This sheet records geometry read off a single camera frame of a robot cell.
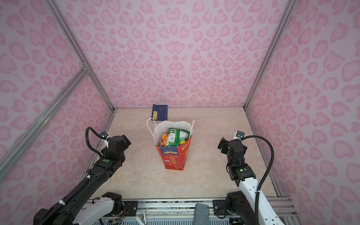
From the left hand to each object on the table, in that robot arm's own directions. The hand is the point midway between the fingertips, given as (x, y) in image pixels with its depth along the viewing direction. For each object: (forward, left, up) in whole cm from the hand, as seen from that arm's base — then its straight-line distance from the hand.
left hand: (117, 138), depth 81 cm
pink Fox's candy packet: (-3, -27, +3) cm, 27 cm away
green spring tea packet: (-1, -34, +2) cm, 34 cm away
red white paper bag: (-11, -33, -3) cm, 35 cm away
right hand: (-3, -64, +1) cm, 64 cm away
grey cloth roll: (-37, -46, -14) cm, 60 cm away
